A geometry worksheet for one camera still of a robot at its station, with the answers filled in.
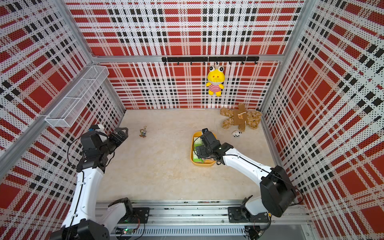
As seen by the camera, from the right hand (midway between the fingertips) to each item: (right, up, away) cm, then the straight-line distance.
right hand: (208, 147), depth 86 cm
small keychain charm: (-47, +8, +22) cm, 52 cm away
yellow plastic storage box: (-1, -10, +3) cm, 10 cm away
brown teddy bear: (+25, +19, +22) cm, 38 cm away
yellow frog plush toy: (+5, +43, +6) cm, 43 cm away
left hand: (-44, +9, -8) cm, 45 cm away
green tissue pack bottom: (-7, -8, +2) cm, 11 cm away
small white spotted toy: (+21, +7, +19) cm, 29 cm away
